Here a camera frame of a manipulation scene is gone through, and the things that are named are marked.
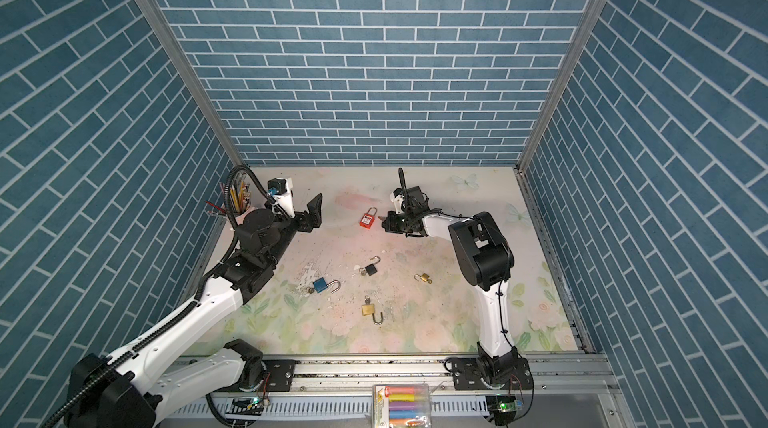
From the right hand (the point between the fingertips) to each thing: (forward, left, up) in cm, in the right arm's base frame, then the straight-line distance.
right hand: (381, 221), depth 101 cm
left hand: (-11, +16, +26) cm, 32 cm away
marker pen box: (-50, -11, -3) cm, 52 cm away
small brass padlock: (-18, -15, -3) cm, 24 cm away
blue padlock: (-23, +16, -2) cm, 28 cm away
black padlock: (-16, +1, -3) cm, 16 cm away
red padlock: (+2, +5, -2) cm, 6 cm away
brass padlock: (-29, 0, -4) cm, 29 cm away
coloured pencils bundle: (-1, +46, +10) cm, 47 cm away
